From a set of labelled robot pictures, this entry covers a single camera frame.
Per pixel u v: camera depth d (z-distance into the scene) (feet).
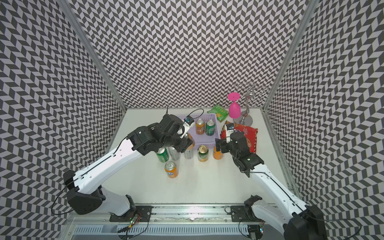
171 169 2.55
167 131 1.60
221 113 3.72
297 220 1.26
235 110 3.12
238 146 1.89
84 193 1.30
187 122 1.90
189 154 2.92
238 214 2.41
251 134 3.33
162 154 2.78
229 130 2.21
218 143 2.31
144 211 2.37
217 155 2.93
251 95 2.92
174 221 2.35
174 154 2.76
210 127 3.15
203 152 2.78
